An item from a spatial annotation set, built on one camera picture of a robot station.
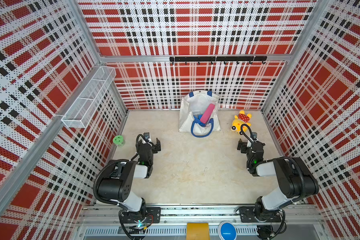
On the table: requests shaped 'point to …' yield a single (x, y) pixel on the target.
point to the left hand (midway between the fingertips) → (151, 138)
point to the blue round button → (227, 231)
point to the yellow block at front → (197, 231)
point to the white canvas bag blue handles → (193, 107)
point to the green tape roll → (118, 140)
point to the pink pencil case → (207, 113)
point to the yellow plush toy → (243, 118)
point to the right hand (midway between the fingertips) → (249, 139)
